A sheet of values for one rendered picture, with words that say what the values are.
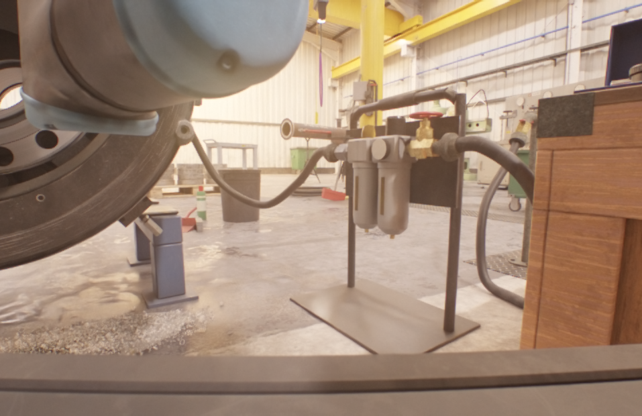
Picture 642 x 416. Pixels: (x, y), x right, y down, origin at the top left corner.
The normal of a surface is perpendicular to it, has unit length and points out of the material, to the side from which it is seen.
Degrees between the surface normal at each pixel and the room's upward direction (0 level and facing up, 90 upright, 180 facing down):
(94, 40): 120
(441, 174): 90
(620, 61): 80
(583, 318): 90
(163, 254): 90
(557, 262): 90
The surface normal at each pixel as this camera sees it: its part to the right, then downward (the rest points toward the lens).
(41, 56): -0.59, 0.36
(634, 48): -0.81, -0.10
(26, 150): 0.57, 0.10
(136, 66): -0.40, 0.82
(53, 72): -0.53, 0.59
